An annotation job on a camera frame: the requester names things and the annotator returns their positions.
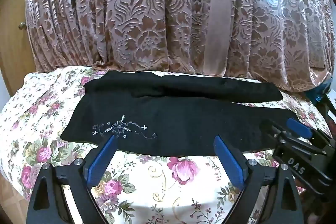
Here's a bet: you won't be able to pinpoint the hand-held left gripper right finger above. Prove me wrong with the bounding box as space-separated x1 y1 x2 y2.
213 135 305 224

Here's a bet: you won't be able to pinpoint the brown floral curtain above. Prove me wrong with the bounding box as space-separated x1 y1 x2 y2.
24 0 336 93

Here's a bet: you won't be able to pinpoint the blue object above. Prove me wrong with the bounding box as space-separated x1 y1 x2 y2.
306 80 332 104

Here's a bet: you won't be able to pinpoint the wooden cabinet door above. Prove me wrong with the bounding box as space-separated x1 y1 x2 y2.
0 0 36 111

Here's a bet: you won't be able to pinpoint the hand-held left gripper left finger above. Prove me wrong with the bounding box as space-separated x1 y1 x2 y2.
26 134 118 224

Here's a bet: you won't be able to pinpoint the floral bedsheet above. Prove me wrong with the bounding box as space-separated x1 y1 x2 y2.
0 67 331 224

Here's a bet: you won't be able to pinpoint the black embroidered pants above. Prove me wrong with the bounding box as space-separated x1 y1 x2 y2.
60 71 298 157

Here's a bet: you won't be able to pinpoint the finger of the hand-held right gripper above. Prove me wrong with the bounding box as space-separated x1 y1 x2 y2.
259 118 328 151
316 94 336 132

